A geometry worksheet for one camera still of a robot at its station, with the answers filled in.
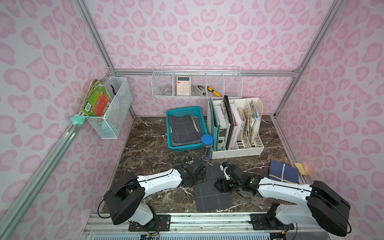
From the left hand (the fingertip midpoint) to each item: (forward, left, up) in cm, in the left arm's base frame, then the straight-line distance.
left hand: (200, 176), depth 86 cm
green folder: (+14, -8, +27) cm, 31 cm away
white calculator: (+48, +11, +27) cm, 56 cm away
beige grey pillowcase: (+42, +3, 0) cm, 42 cm away
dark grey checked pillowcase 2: (-11, -3, -2) cm, 12 cm away
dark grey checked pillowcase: (+32, +11, +3) cm, 34 cm away
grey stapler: (+45, +1, +25) cm, 52 cm away
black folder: (+19, -16, +27) cm, 36 cm away
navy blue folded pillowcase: (+3, -49, -2) cm, 49 cm away
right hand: (-4, -10, -1) cm, 11 cm away
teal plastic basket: (+46, +18, +6) cm, 50 cm away
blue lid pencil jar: (+13, -4, +16) cm, 21 cm away
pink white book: (+16, -19, +26) cm, 36 cm away
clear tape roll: (+46, +21, +24) cm, 56 cm away
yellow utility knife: (+47, -9, +23) cm, 53 cm away
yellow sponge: (+7, -64, -6) cm, 65 cm away
